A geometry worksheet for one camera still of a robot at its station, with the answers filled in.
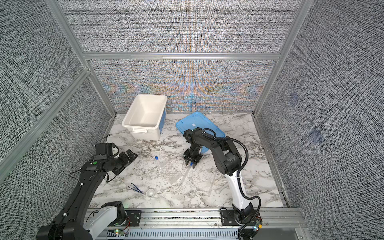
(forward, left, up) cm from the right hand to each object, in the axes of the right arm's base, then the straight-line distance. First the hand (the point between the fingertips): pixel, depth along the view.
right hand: (188, 164), depth 93 cm
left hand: (-3, +30, +12) cm, 33 cm away
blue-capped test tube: (-6, 0, +1) cm, 6 cm away
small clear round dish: (-17, +20, +1) cm, 27 cm away
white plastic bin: (+40, +34, +3) cm, 53 cm away
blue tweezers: (-16, +26, +1) cm, 31 cm away
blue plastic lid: (+37, -7, +1) cm, 38 cm away
